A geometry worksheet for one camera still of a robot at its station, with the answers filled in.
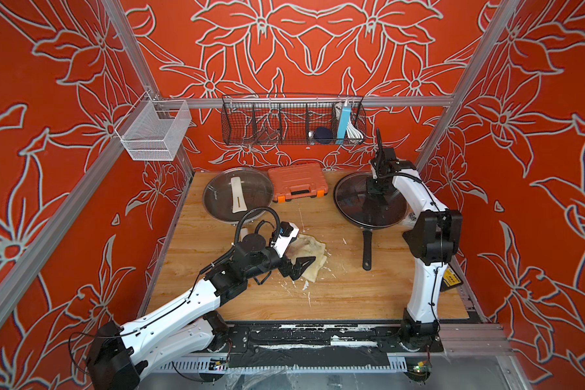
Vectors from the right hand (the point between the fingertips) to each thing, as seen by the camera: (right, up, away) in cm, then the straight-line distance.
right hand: (368, 187), depth 97 cm
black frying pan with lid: (-3, -19, -9) cm, 21 cm away
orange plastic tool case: (-29, +3, +13) cm, 32 cm away
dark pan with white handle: (-54, -12, -4) cm, 55 cm away
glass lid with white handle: (-55, -2, -2) cm, 55 cm away
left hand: (-27, -18, -27) cm, 43 cm away
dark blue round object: (-18, +21, -1) cm, 28 cm away
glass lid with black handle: (-1, -8, +9) cm, 12 cm away
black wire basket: (-34, +29, +4) cm, 45 cm away
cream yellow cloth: (-25, -23, -7) cm, 35 cm away
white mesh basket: (-86, +22, -4) cm, 89 cm away
